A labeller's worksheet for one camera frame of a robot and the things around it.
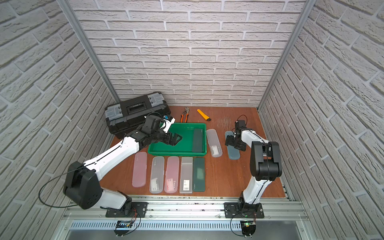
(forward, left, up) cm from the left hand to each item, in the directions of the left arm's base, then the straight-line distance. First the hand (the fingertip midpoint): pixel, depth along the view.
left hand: (178, 133), depth 82 cm
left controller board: (-41, +26, -22) cm, 53 cm away
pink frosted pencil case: (-15, +23, -17) cm, 32 cm away
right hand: (+2, -37, -16) cm, 40 cm away
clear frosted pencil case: (+5, -23, -18) cm, 30 cm away
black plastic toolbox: (+13, +34, -2) cm, 37 cm away
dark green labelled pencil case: (-17, -12, -17) cm, 27 cm away
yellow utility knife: (+26, -19, -17) cm, 37 cm away
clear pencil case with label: (-17, +13, -18) cm, 28 cm away
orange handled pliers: (+34, -4, -17) cm, 38 cm away
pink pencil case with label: (-17, +4, -18) cm, 25 cm away
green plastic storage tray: (+1, -3, -18) cm, 18 cm away
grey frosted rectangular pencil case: (-20, -5, -16) cm, 26 cm away
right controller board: (-43, -36, -19) cm, 59 cm away
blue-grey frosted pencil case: (-5, -35, -15) cm, 38 cm away
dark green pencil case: (+5, -12, -16) cm, 20 cm away
